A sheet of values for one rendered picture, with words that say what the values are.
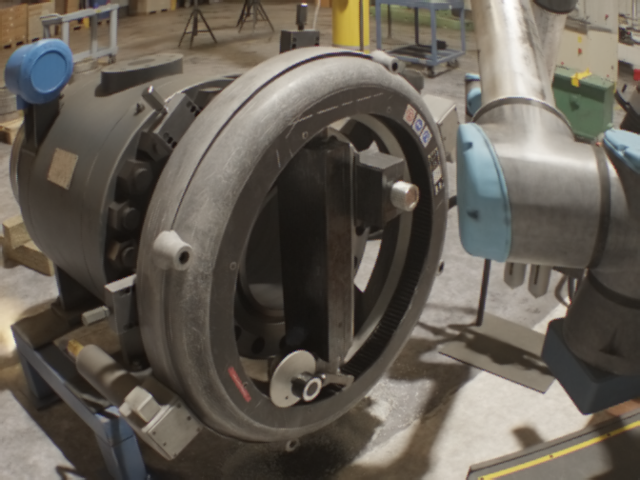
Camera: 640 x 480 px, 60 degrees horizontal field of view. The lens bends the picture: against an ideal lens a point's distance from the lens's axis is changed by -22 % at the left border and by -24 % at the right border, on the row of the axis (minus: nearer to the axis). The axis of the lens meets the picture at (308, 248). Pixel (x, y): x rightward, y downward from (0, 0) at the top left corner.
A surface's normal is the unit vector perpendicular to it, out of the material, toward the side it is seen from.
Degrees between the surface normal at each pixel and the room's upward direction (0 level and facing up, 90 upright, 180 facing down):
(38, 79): 90
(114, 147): 46
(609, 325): 70
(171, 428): 90
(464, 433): 0
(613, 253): 113
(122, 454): 90
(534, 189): 66
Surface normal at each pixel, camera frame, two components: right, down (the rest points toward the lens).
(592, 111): -0.62, 0.34
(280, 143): 0.75, 0.29
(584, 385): -0.98, 0.08
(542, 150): -0.11, -0.57
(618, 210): -0.18, 0.07
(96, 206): -0.62, 0.00
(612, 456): 0.00, -0.90
